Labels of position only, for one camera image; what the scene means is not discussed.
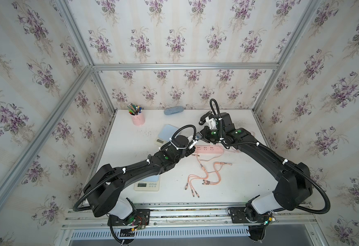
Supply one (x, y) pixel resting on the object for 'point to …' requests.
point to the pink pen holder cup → (138, 120)
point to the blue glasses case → (173, 110)
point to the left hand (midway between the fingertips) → (191, 137)
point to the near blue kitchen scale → (150, 183)
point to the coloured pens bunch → (134, 109)
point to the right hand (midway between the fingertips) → (197, 136)
